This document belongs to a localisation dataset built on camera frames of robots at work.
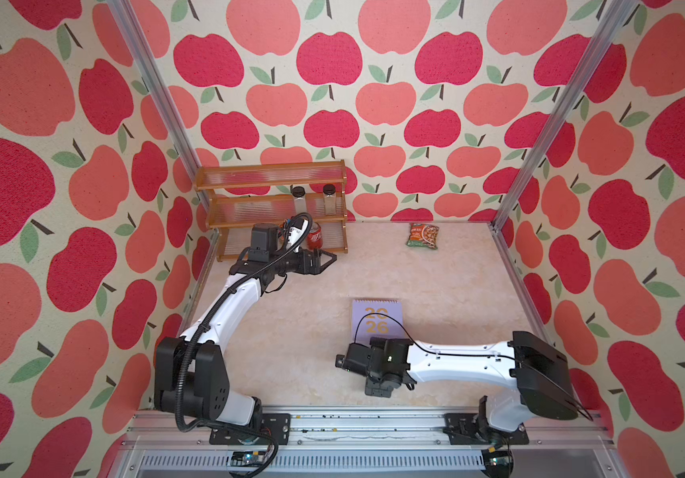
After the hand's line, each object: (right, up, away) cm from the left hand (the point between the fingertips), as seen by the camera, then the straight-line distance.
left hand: (326, 261), depth 80 cm
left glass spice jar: (-10, +22, +15) cm, 28 cm away
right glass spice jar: (0, +22, +18) cm, 28 cm away
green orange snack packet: (+36, +9, +34) cm, 51 cm away
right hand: (+14, -29, 0) cm, 32 cm away
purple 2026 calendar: (+12, -12, -15) cm, 23 cm away
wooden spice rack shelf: (-36, +24, +34) cm, 55 cm away
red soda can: (-5, +8, +24) cm, 26 cm away
